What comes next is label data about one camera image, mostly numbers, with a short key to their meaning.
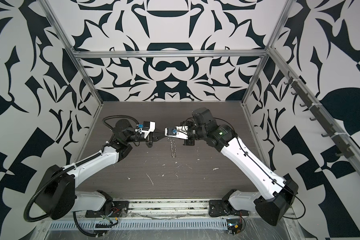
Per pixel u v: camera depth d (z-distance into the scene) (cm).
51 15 76
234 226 71
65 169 44
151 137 63
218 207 74
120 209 73
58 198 41
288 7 73
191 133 57
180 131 54
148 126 58
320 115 55
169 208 76
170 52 94
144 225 65
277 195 38
